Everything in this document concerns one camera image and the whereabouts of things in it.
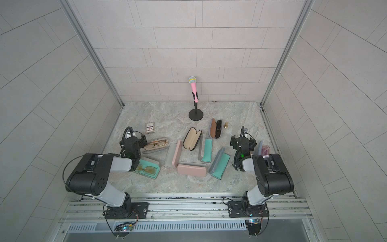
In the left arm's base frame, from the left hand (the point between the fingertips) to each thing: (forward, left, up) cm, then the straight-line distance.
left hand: (137, 133), depth 93 cm
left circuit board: (-47, -6, -3) cm, 48 cm away
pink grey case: (-16, -25, +2) cm, 29 cm away
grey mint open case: (-21, -50, 0) cm, 54 cm away
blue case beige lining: (-11, -77, 0) cm, 78 cm away
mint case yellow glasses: (-21, -11, -4) cm, 24 cm away
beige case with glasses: (-6, -13, -3) cm, 15 cm away
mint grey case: (-11, -43, +1) cm, 44 cm away
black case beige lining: (-1, -35, -4) cm, 35 cm away
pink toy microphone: (+26, -34, +22) cm, 49 cm away
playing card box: (+7, -5, -4) cm, 10 cm away
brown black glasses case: (+6, -50, -2) cm, 50 cm away
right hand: (0, -67, 0) cm, 67 cm away
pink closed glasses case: (-23, -35, -1) cm, 41 cm away
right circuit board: (-47, -65, -5) cm, 80 cm away
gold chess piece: (+9, -58, -3) cm, 59 cm away
